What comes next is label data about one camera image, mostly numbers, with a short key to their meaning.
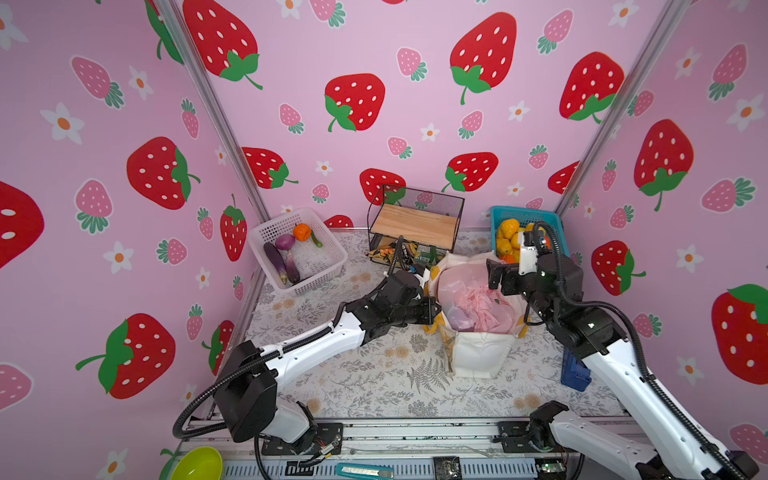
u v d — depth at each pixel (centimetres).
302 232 114
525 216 119
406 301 62
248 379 40
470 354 74
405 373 85
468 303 82
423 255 104
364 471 70
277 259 108
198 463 70
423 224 103
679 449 38
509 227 111
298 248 115
